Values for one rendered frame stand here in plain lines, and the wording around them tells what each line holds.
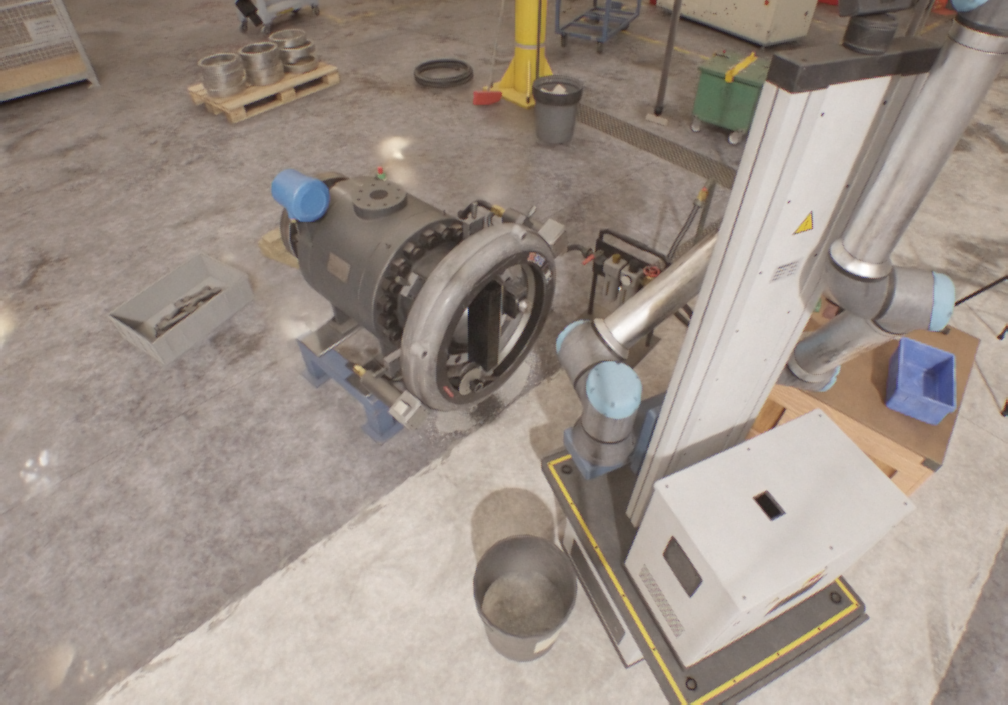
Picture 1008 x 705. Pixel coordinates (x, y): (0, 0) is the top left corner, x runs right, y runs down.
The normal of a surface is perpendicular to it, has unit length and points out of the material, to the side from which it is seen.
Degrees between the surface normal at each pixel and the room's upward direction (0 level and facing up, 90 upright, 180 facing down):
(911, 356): 90
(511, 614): 0
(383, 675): 0
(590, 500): 0
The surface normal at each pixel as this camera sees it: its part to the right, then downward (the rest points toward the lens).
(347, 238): -0.41, -0.23
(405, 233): -0.14, -0.59
